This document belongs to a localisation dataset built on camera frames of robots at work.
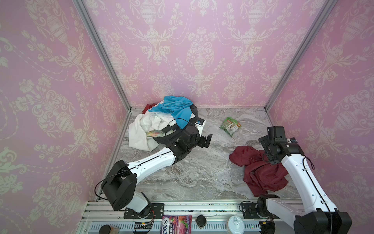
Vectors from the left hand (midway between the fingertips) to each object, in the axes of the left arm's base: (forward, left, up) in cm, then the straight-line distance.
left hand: (205, 132), depth 80 cm
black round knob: (-40, +3, -10) cm, 41 cm away
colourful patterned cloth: (+10, +31, -16) cm, 36 cm away
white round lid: (-40, -14, -16) cm, 46 cm away
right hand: (-5, -33, -3) cm, 34 cm away
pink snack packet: (-41, +14, -18) cm, 47 cm away
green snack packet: (+19, -21, -18) cm, 34 cm away
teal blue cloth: (+26, +15, -7) cm, 31 cm away
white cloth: (+16, +43, -13) cm, 47 cm away
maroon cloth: (-18, -31, -14) cm, 39 cm away
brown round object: (-43, +43, -11) cm, 62 cm away
